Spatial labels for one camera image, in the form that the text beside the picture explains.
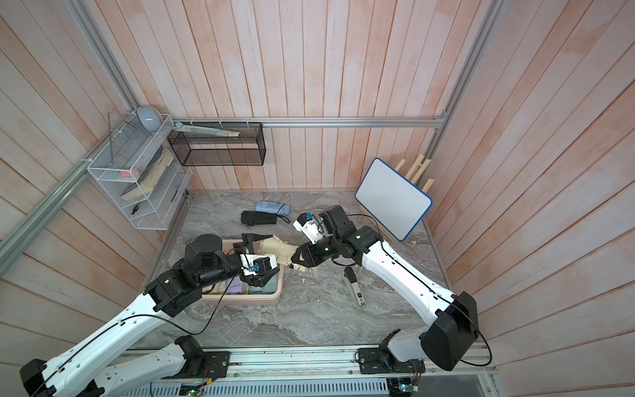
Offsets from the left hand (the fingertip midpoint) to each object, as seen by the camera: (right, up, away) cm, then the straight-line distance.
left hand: (270, 250), depth 68 cm
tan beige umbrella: (+3, -1, +4) cm, 5 cm away
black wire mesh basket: (-36, +38, +37) cm, 65 cm away
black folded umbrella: (-13, +9, +40) cm, 42 cm away
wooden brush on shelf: (-42, +23, +12) cm, 49 cm away
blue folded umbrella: (-6, +13, +43) cm, 45 cm away
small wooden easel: (+47, +24, +18) cm, 56 cm away
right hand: (+7, -3, +6) cm, 9 cm away
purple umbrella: (-14, -14, +14) cm, 24 cm away
